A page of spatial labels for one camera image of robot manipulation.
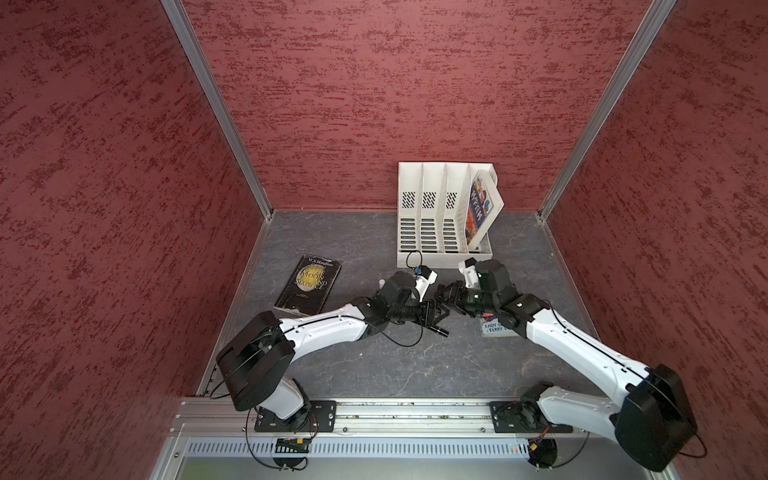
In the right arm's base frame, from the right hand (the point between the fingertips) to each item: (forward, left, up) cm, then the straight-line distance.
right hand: (434, 303), depth 79 cm
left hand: (-4, -2, -1) cm, 4 cm away
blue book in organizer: (+33, -18, +3) cm, 38 cm away
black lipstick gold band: (-3, -3, -13) cm, 14 cm away
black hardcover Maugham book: (+14, +40, -12) cm, 44 cm away
